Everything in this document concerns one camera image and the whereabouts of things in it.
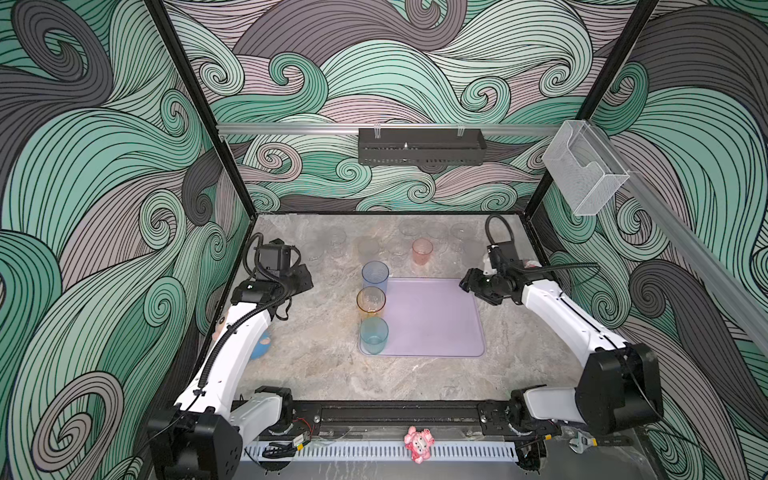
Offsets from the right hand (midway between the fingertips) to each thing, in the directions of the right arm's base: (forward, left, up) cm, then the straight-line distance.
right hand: (467, 287), depth 86 cm
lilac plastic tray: (-4, +12, -12) cm, 17 cm away
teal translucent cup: (-12, +27, -8) cm, 31 cm away
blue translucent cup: (+7, +27, -4) cm, 28 cm away
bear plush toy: (-17, +58, -4) cm, 61 cm away
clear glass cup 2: (+24, +42, -9) cm, 49 cm away
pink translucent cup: (+20, +11, -9) cm, 24 cm away
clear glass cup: (+28, -6, -8) cm, 30 cm away
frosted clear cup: (+21, +30, -10) cm, 38 cm away
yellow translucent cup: (-4, +28, -1) cm, 29 cm away
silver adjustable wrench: (-37, -23, -10) cm, 44 cm away
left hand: (-1, +46, +8) cm, 47 cm away
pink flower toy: (-38, +16, -6) cm, 42 cm away
